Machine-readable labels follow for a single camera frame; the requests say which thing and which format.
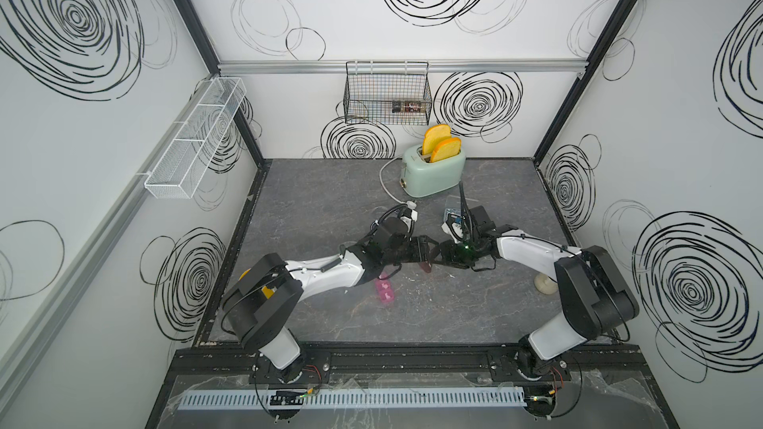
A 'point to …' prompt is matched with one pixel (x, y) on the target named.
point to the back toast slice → (433, 136)
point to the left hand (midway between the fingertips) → (434, 248)
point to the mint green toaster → (421, 178)
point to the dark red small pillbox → (426, 266)
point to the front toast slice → (446, 149)
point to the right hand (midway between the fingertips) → (438, 262)
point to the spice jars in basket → (409, 106)
